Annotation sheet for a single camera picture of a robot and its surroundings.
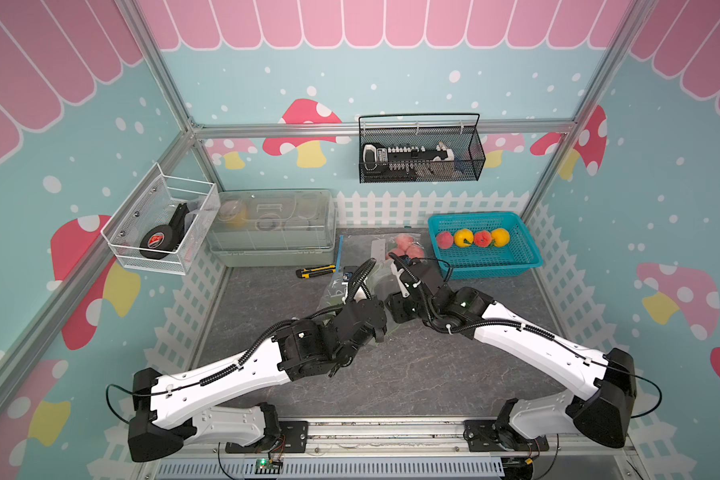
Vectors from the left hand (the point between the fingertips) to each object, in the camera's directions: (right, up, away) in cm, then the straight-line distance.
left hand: (378, 304), depth 67 cm
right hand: (+3, 0, +9) cm, 9 cm away
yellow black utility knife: (-25, +5, +38) cm, 46 cm away
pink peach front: (+26, +17, +43) cm, 53 cm away
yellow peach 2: (+47, +18, +42) cm, 65 cm away
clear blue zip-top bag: (-8, +14, +46) cm, 49 cm away
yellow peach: (+33, +18, +42) cm, 56 cm away
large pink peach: (+8, +13, +39) cm, 42 cm away
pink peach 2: (+14, +13, +37) cm, 42 cm away
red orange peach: (+40, +17, +42) cm, 60 cm away
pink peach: (+11, +16, +40) cm, 44 cm away
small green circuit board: (-27, -41, +5) cm, 49 cm away
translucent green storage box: (-34, +20, +33) cm, 51 cm away
